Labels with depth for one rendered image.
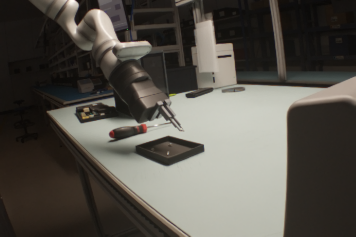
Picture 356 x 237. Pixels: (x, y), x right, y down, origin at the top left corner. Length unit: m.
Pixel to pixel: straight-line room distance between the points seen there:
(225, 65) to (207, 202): 1.09
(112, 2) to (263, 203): 2.12
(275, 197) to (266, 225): 0.06
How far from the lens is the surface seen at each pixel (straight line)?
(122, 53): 0.54
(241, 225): 0.29
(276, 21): 2.04
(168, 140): 0.58
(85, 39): 0.67
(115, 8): 2.29
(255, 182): 0.38
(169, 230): 0.31
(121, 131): 0.65
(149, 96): 0.53
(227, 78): 1.38
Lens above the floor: 1.17
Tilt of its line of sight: 10 degrees down
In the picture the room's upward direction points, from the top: 7 degrees counter-clockwise
